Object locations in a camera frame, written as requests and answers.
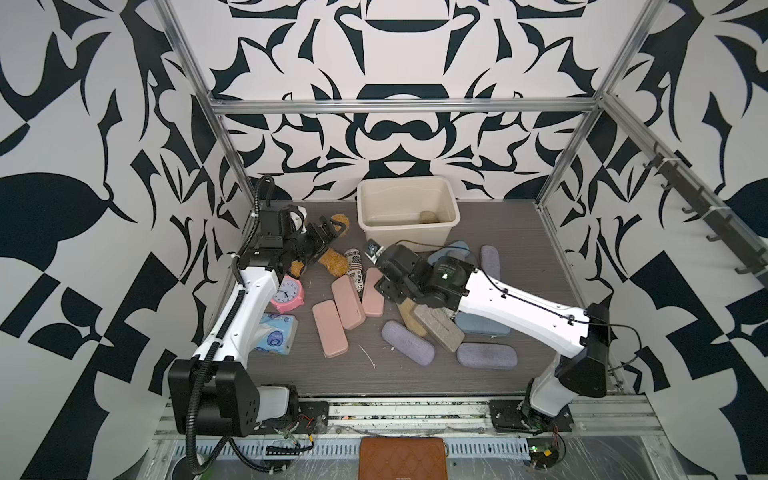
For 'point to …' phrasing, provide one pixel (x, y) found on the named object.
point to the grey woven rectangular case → (440, 325)
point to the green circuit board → (542, 452)
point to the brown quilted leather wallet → (403, 458)
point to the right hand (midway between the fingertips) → (390, 265)
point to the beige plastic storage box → (413, 211)
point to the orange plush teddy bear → (335, 263)
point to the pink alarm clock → (290, 294)
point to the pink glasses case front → (329, 328)
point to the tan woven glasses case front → (428, 216)
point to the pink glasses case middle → (350, 307)
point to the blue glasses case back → (458, 249)
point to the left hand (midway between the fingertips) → (333, 230)
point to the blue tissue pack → (278, 333)
